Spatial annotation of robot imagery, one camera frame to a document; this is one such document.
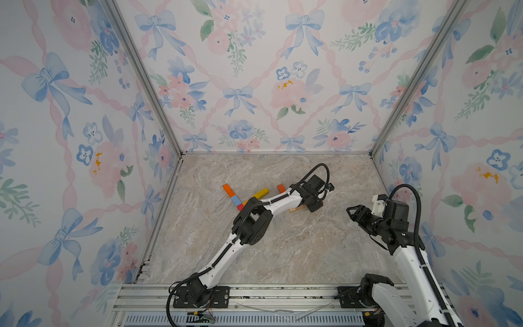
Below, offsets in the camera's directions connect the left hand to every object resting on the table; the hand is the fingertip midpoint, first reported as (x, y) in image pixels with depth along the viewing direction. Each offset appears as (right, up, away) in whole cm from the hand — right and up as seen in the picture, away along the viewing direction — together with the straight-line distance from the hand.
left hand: (319, 200), depth 99 cm
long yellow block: (-28, +3, +3) cm, 29 cm away
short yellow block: (-33, +4, -36) cm, 49 cm away
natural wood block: (-11, -3, -3) cm, 12 cm away
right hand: (+9, -2, -18) cm, 20 cm away
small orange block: (-45, +5, +4) cm, 45 cm away
